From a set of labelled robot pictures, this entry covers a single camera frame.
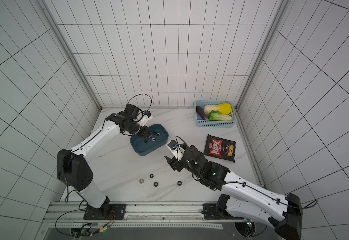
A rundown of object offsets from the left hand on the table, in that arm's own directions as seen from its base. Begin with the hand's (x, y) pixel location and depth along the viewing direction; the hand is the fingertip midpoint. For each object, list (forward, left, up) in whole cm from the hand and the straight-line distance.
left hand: (145, 136), depth 85 cm
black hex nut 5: (-22, -20, -14) cm, 33 cm away
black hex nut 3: (-18, -4, -15) cm, 24 cm away
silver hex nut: (+11, -5, -14) cm, 18 cm away
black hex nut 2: (+6, +3, -15) cm, 17 cm away
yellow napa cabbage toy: (+30, -54, -7) cm, 63 cm away
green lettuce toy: (+22, -47, -7) cm, 52 cm away
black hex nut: (+10, -3, -12) cm, 16 cm away
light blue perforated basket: (+18, -36, -10) cm, 41 cm away
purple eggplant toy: (+30, -38, -13) cm, 50 cm away
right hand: (-14, -13, +8) cm, 21 cm away
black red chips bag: (0, -47, -14) cm, 49 cm away
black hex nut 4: (-22, -7, -14) cm, 27 cm away
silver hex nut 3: (-20, +2, -15) cm, 25 cm away
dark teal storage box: (+1, +4, -13) cm, 14 cm away
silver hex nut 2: (+6, -2, -14) cm, 16 cm away
